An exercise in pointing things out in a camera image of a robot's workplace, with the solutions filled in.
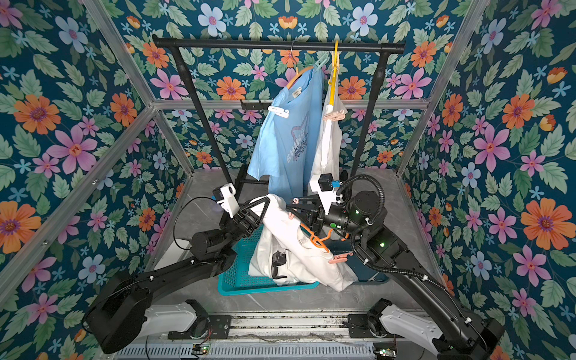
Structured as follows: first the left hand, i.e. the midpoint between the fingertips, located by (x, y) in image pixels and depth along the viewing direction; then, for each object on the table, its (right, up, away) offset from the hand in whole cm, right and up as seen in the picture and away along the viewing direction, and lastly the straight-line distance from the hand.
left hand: (267, 206), depth 54 cm
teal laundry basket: (-17, -30, +29) cm, 45 cm away
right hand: (+7, +2, +2) cm, 8 cm away
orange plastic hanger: (+13, -12, +10) cm, 20 cm away
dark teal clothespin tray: (+32, -28, +30) cm, 52 cm away
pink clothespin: (+20, -17, +12) cm, 29 cm away
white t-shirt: (+10, -17, +12) cm, 23 cm away
